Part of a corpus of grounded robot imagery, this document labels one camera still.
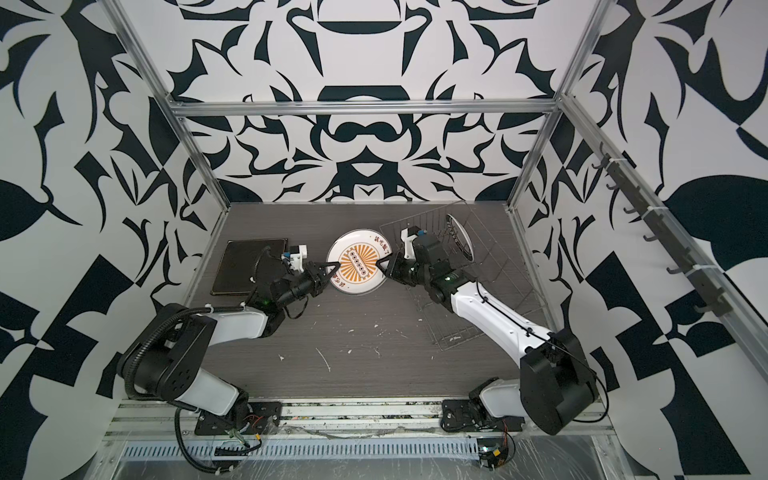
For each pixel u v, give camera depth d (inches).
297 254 32.5
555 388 16.3
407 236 30.1
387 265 29.2
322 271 31.9
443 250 24.7
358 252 33.5
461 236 36.0
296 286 29.7
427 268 24.7
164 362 17.8
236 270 41.0
